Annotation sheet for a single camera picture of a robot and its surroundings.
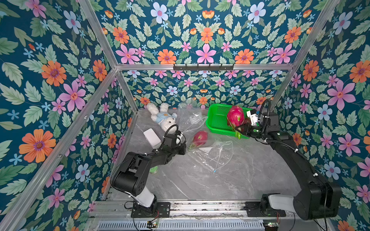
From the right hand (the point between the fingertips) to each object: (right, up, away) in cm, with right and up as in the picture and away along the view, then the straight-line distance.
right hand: (239, 126), depth 78 cm
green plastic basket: (-8, +3, +34) cm, 35 cm away
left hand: (-30, -13, +16) cm, 36 cm away
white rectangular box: (-54, -9, +17) cm, 57 cm away
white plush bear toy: (-49, +7, +26) cm, 56 cm away
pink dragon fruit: (-3, +5, -3) cm, 7 cm away
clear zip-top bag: (-28, +5, +32) cm, 43 cm away
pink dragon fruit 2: (-22, -10, +15) cm, 28 cm away
